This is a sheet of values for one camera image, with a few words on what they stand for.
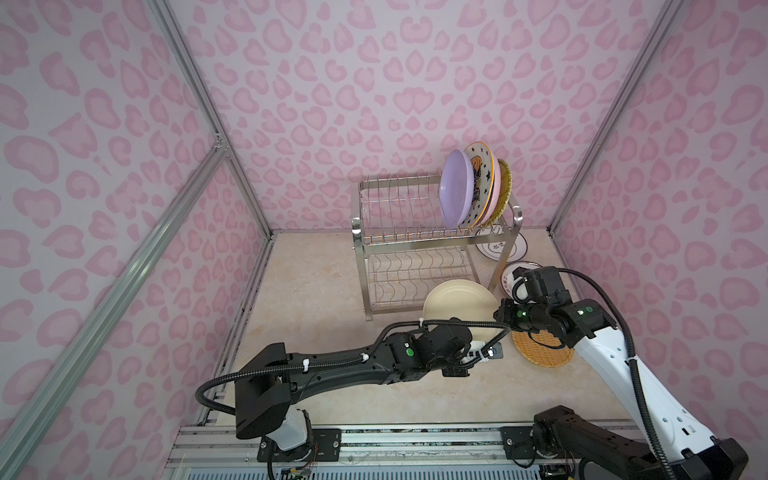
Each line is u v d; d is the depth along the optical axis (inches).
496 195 26.2
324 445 28.9
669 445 14.9
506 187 27.1
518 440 29.0
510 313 25.8
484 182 27.7
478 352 23.1
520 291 25.6
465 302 30.8
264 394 16.1
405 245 28.2
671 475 13.9
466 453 28.4
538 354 34.5
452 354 22.3
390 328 22.4
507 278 28.4
